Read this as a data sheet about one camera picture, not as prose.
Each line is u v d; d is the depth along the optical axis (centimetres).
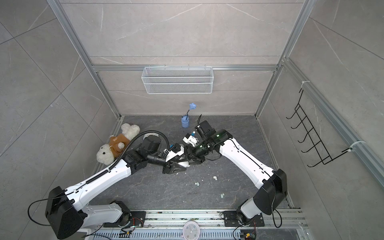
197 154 63
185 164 66
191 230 69
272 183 40
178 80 101
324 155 59
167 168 62
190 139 69
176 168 63
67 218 38
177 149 59
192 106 93
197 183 85
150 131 51
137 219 73
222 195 80
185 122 109
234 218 73
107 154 90
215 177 88
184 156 61
